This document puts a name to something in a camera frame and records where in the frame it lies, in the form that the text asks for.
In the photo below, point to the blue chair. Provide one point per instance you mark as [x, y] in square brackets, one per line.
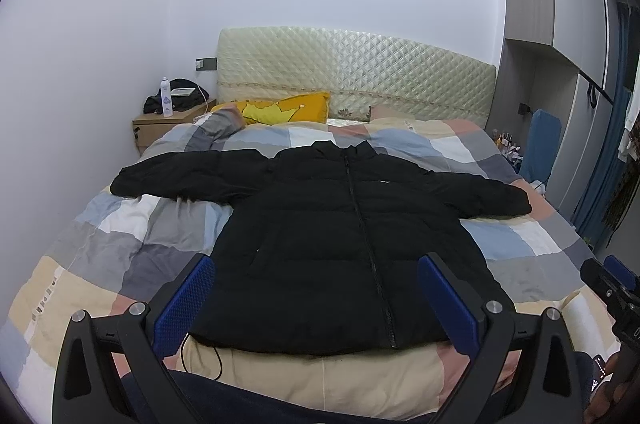
[542, 146]

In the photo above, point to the black puffer jacket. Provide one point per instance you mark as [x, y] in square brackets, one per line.
[320, 253]

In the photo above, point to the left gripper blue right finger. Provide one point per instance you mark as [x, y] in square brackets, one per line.
[457, 307]

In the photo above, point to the yellow pillow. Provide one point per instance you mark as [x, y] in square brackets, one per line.
[312, 107]

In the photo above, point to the blue curtain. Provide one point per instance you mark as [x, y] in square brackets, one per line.
[588, 218]

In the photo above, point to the wooden nightstand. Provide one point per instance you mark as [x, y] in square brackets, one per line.
[147, 128]

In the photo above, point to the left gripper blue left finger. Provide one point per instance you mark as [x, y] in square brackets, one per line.
[177, 303]

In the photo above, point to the wall power outlet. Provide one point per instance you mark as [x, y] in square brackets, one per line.
[206, 64]

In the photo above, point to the cream quilted headboard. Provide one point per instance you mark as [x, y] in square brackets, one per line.
[358, 70]

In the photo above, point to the white spray bottle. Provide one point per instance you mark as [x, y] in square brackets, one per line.
[165, 98]

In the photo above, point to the black bag on nightstand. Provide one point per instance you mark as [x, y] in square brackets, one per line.
[184, 95]

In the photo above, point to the grey wardrobe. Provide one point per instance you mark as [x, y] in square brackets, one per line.
[560, 56]

